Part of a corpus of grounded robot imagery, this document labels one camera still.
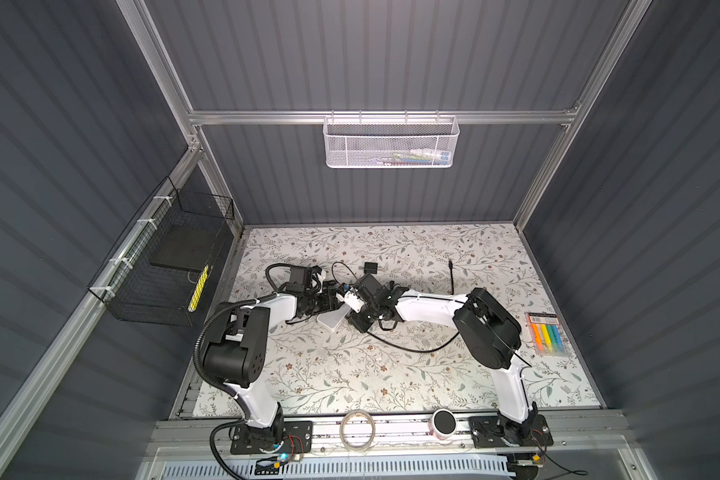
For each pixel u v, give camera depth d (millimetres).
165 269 733
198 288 693
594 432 758
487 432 722
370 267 1051
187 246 772
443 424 709
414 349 889
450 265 1084
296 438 726
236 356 481
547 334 895
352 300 846
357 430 757
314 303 834
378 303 737
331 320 912
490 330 542
